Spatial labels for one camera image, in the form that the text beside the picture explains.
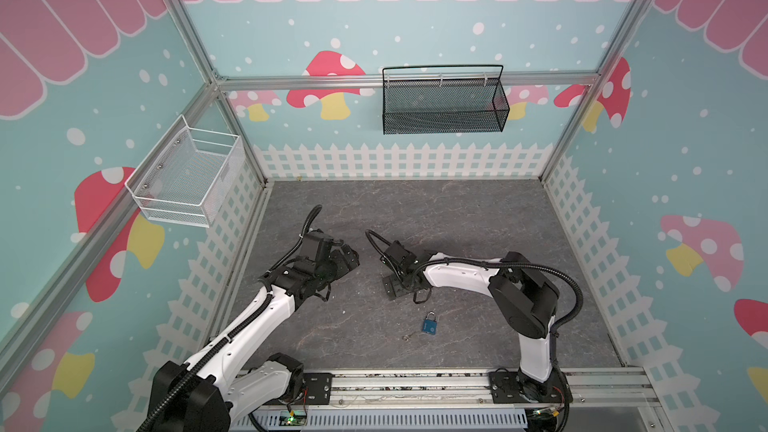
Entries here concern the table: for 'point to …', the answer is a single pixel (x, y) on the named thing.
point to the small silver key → (407, 337)
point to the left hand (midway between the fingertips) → (347, 267)
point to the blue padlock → (430, 324)
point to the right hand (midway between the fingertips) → (399, 284)
